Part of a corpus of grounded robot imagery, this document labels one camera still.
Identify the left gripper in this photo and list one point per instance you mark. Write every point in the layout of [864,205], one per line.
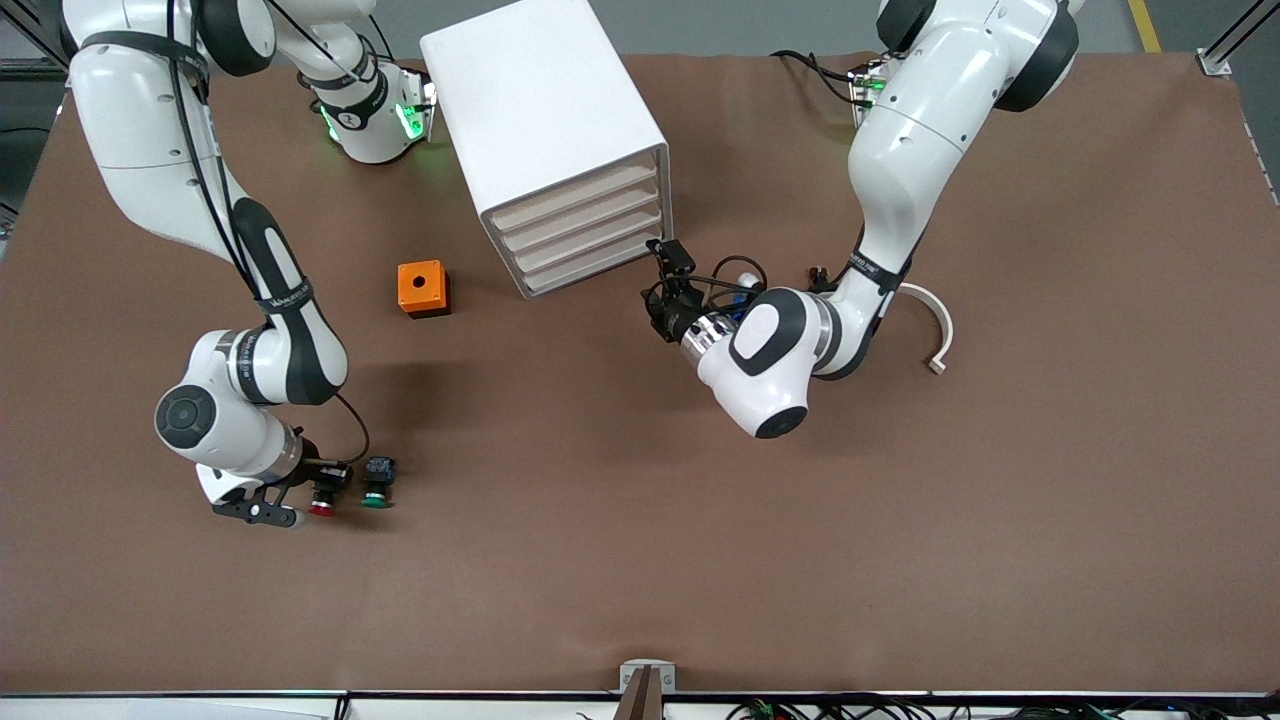
[672,318]

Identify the white capped black switch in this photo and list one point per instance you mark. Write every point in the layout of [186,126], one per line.
[816,273]

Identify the white curved plastic bracket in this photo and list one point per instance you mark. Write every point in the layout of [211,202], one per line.
[937,367]

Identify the brown camera post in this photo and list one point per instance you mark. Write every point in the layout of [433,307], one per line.
[640,700]

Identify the green push button switch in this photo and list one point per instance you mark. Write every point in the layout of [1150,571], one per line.
[378,470]

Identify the orange push button box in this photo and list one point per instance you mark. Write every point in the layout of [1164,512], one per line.
[408,290]

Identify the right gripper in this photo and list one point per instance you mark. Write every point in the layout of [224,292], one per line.
[318,472]

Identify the grey mounting bracket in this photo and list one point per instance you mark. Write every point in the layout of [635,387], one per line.
[668,678]

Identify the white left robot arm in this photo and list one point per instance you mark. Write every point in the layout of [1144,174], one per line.
[900,150]

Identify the brown table cover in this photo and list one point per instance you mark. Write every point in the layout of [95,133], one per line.
[640,500]

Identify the aluminium frame profile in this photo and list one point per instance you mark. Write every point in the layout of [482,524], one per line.
[1215,65]

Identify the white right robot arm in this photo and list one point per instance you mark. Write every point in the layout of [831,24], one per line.
[140,120]

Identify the red push button switch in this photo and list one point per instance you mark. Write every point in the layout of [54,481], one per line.
[321,510]

